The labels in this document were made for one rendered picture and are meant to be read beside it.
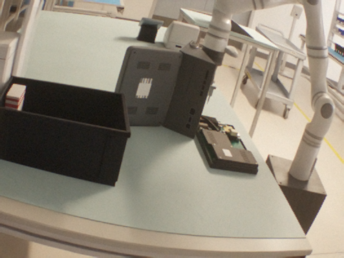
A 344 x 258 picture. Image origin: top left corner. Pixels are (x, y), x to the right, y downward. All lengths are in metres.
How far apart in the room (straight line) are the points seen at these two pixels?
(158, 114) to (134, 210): 0.41
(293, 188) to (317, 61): 0.45
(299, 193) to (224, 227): 0.70
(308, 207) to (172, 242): 0.88
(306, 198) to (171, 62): 0.72
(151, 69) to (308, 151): 0.68
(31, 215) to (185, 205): 0.34
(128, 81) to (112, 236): 0.47
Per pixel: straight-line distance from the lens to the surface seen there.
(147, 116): 1.19
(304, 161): 1.58
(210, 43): 1.40
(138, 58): 1.11
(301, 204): 1.58
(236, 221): 0.92
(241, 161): 1.12
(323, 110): 1.52
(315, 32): 1.45
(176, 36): 2.06
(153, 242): 0.78
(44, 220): 0.76
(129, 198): 0.89
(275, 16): 8.44
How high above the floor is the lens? 1.47
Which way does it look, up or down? 23 degrees down
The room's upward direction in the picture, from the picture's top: 17 degrees clockwise
